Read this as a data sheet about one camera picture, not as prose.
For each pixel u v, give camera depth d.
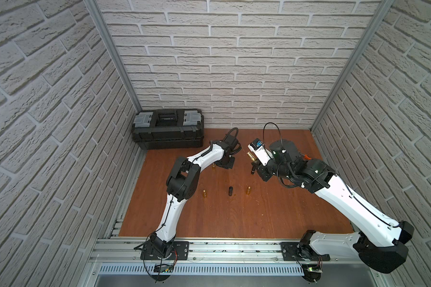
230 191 0.87
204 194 0.87
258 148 0.57
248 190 0.88
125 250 0.75
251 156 0.67
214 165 0.68
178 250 0.75
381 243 0.39
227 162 0.87
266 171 0.58
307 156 1.06
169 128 0.97
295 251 0.74
